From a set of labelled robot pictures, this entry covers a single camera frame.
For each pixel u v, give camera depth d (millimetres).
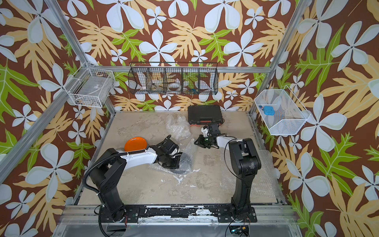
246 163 528
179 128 1014
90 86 864
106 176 472
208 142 862
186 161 900
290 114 769
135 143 1020
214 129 824
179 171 880
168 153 755
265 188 824
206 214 754
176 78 985
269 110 861
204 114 1159
